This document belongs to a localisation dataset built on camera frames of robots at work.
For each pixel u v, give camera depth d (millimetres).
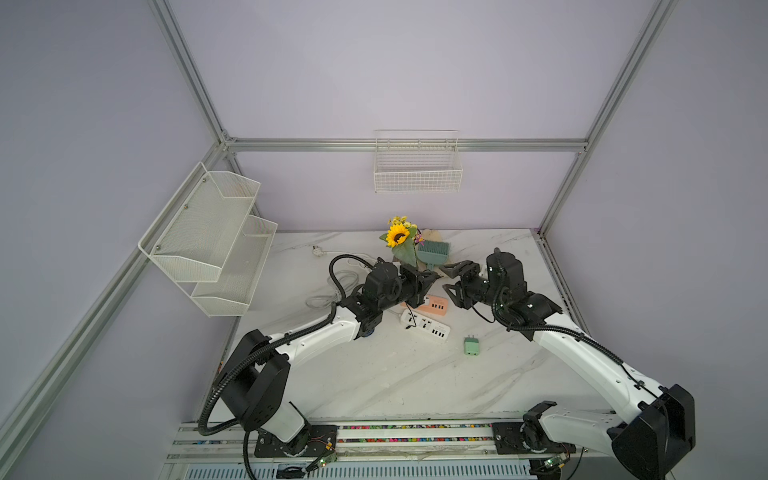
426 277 732
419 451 732
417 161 954
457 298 692
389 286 626
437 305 956
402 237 859
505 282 562
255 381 429
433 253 1121
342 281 702
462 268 686
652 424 378
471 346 885
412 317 930
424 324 919
